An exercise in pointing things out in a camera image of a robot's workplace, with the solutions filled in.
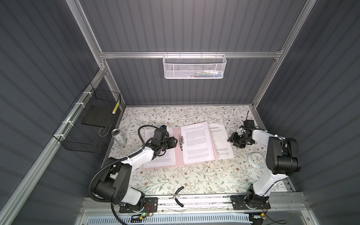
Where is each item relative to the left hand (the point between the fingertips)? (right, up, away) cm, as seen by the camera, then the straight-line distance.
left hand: (175, 141), depth 90 cm
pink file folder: (+2, -9, +2) cm, 9 cm away
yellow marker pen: (-35, +19, -10) cm, 41 cm away
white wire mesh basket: (+15, +61, +34) cm, 71 cm away
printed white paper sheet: (-5, -12, 0) cm, 13 cm away
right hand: (+40, -2, +7) cm, 40 cm away
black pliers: (0, -29, -13) cm, 31 cm away
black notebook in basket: (-42, +16, -13) cm, 47 cm away
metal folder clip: (+4, -2, +7) cm, 8 cm away
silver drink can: (-35, +1, 0) cm, 35 cm away
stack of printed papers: (+19, -2, +3) cm, 20 cm away
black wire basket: (-45, +10, -18) cm, 50 cm away
